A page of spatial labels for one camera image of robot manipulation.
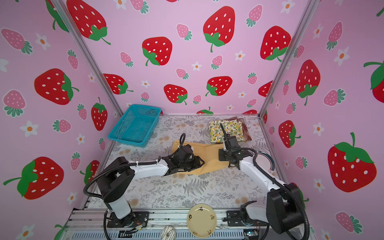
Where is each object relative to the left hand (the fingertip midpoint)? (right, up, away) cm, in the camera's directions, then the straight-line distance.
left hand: (204, 163), depth 86 cm
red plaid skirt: (+32, +16, +21) cm, 42 cm away
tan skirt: (+4, +4, +13) cm, 14 cm away
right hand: (+11, +7, +2) cm, 13 cm away
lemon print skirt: (+23, +21, +21) cm, 38 cm away
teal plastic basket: (-52, +23, +29) cm, 64 cm away
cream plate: (-2, -26, -12) cm, 29 cm away
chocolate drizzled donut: (-18, -29, -17) cm, 38 cm away
